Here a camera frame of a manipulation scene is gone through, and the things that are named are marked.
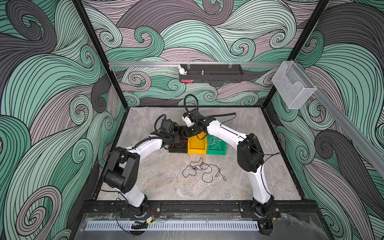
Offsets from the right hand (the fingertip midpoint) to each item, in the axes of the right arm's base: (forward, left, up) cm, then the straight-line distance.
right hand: (185, 132), depth 92 cm
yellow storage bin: (-6, -7, -6) cm, 11 cm away
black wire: (-20, -4, -10) cm, 23 cm away
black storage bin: (-9, +1, -6) cm, 11 cm away
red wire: (-4, +1, -2) cm, 5 cm away
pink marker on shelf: (+23, -1, +22) cm, 32 cm away
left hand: (-2, +5, -2) cm, 5 cm away
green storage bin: (-8, -20, -9) cm, 24 cm away
